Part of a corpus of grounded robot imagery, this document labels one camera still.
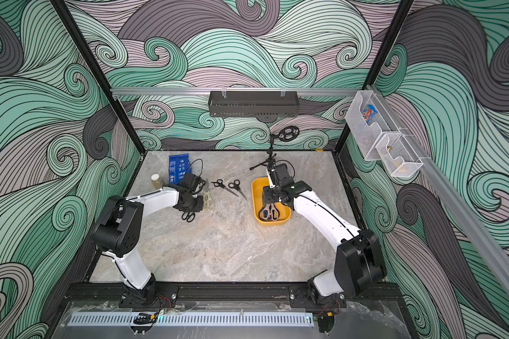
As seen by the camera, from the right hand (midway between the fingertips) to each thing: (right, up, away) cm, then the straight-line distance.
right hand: (273, 192), depth 86 cm
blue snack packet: (-48, +11, +25) cm, 55 cm away
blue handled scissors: (+1, -10, +7) cm, 12 cm away
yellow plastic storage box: (-6, +1, +16) cm, 17 cm away
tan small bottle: (-54, +4, +11) cm, 55 cm away
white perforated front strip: (-27, -41, -16) cm, 52 cm away
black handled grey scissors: (-38, -12, +9) cm, 41 cm away
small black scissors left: (-26, +2, +21) cm, 33 cm away
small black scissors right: (-17, +1, +21) cm, 27 cm away
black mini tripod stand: (+7, +26, +8) cm, 28 cm away
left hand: (-34, -7, +11) cm, 36 cm away
